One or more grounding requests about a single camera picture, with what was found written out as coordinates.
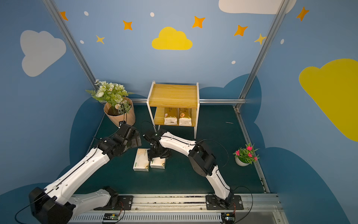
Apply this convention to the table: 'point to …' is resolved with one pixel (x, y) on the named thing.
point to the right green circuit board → (228, 218)
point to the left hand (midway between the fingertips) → (132, 137)
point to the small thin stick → (228, 122)
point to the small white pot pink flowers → (243, 157)
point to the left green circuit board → (111, 216)
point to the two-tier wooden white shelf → (174, 105)
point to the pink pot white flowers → (119, 103)
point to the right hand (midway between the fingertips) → (158, 158)
